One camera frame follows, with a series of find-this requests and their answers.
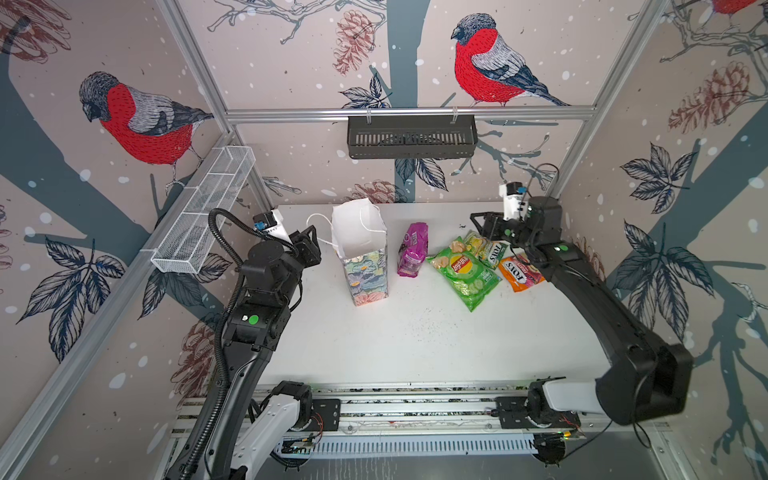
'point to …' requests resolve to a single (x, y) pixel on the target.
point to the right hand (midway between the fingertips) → (478, 212)
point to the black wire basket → (412, 137)
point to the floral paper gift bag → (359, 238)
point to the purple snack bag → (413, 249)
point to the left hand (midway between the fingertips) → (313, 223)
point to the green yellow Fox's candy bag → (487, 250)
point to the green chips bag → (468, 278)
